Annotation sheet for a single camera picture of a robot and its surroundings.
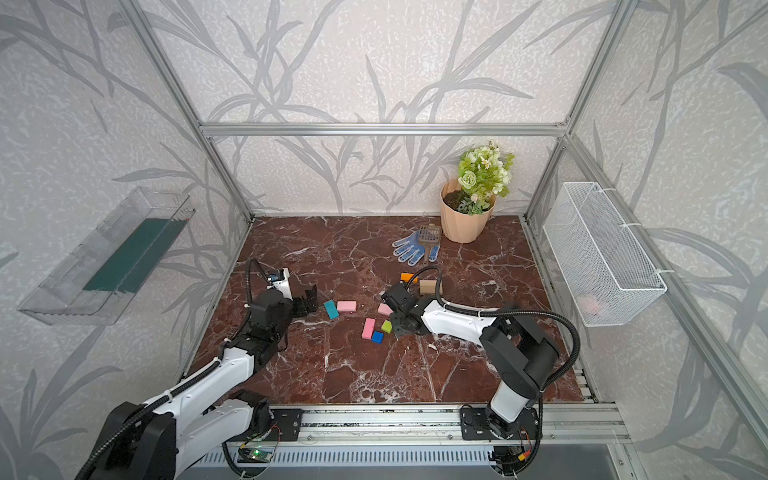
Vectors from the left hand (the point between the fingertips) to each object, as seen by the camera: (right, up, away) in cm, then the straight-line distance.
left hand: (307, 278), depth 86 cm
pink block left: (+10, -10, +8) cm, 16 cm away
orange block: (+29, -2, +18) cm, 35 cm away
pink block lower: (+18, -15, +3) cm, 24 cm away
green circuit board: (-7, -40, -16) cm, 44 cm away
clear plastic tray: (-39, +3, -23) cm, 45 cm away
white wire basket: (+70, +4, -25) cm, 75 cm away
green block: (+23, -15, +3) cm, 28 cm away
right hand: (+28, -11, +5) cm, 31 cm away
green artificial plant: (+55, +33, +9) cm, 65 cm away
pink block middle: (+23, -11, +7) cm, 26 cm away
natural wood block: (+37, -5, +13) cm, 39 cm away
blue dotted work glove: (+31, +8, +24) cm, 40 cm away
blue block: (+21, -18, +2) cm, 27 cm away
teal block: (+5, -11, +7) cm, 14 cm away
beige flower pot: (+48, +16, +17) cm, 53 cm away
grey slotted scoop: (+38, +14, +25) cm, 48 cm away
